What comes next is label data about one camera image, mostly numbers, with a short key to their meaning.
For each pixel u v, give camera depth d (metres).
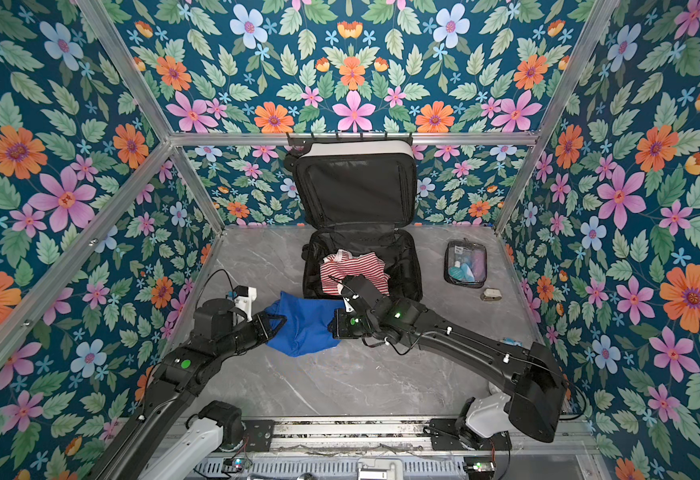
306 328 0.75
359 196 0.96
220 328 0.57
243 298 0.68
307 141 0.91
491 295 0.98
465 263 1.08
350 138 0.91
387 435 0.75
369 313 0.55
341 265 1.02
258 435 0.74
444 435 0.71
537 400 0.38
